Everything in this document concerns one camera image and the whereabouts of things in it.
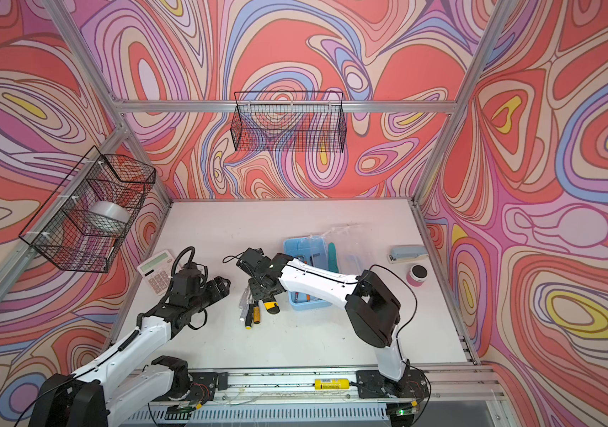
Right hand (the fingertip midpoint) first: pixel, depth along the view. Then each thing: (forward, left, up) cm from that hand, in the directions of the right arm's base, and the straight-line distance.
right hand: (267, 294), depth 84 cm
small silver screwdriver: (0, +9, -6) cm, 11 cm away
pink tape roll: (+7, -51, -3) cm, 52 cm away
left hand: (+5, +14, -1) cm, 15 cm away
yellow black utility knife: (-5, -2, +1) cm, 5 cm away
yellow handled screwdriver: (-4, +4, -6) cm, 8 cm away
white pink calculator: (+12, +41, -4) cm, 43 cm away
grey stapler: (+16, -50, -3) cm, 53 cm away
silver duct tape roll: (+12, +40, +27) cm, 50 cm away
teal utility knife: (+10, -22, 0) cm, 24 cm away
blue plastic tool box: (+17, -24, 0) cm, 30 cm away
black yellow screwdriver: (-5, +6, -5) cm, 9 cm away
